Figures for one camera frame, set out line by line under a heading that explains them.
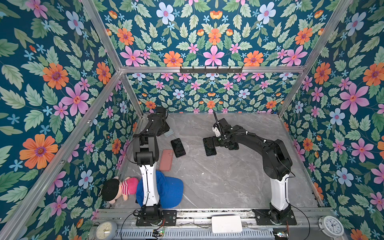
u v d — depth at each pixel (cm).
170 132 106
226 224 68
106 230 68
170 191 80
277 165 52
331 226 69
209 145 85
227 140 80
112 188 76
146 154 61
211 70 93
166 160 96
